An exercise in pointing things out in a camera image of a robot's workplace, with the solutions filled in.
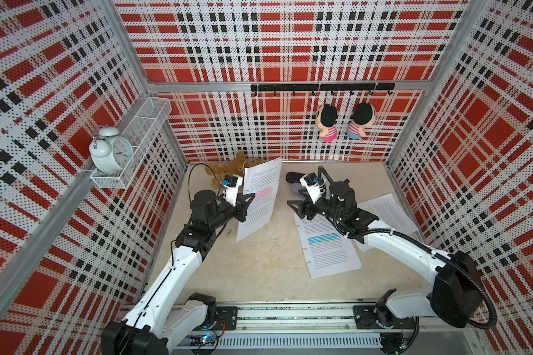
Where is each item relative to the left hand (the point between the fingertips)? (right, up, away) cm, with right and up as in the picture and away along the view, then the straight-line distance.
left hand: (256, 195), depth 75 cm
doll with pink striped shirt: (+28, +32, +20) cm, 47 cm away
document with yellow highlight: (+59, -10, +27) cm, 66 cm away
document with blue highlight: (+28, -23, +16) cm, 39 cm away
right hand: (+15, 0, +3) cm, 15 cm away
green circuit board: (-15, -46, -5) cm, 49 cm away
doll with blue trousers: (+45, +33, +21) cm, 60 cm away
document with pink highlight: (+2, +5, 0) cm, 6 cm away
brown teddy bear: (-23, +10, +33) cm, 41 cm away
